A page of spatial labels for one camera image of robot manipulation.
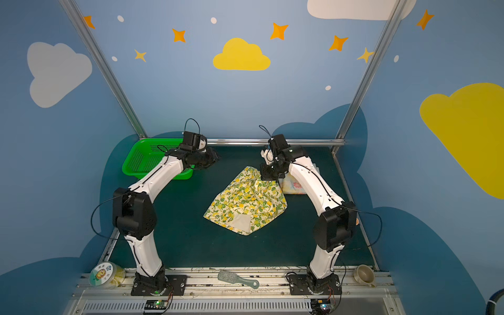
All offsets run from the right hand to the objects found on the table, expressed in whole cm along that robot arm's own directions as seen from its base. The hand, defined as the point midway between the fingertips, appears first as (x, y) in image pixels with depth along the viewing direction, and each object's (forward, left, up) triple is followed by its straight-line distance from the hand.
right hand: (264, 175), depth 84 cm
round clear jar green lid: (-40, +55, -11) cm, 69 cm away
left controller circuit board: (-47, +38, -19) cm, 63 cm away
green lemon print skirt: (-5, +8, -16) cm, 19 cm away
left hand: (+10, +20, 0) cm, 22 cm away
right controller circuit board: (-44, -23, -21) cm, 54 cm away
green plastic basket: (+22, +71, -15) cm, 76 cm away
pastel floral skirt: (+7, -14, -18) cm, 24 cm away
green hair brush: (-37, +10, -18) cm, 43 cm away
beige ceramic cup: (-32, -41, -20) cm, 56 cm away
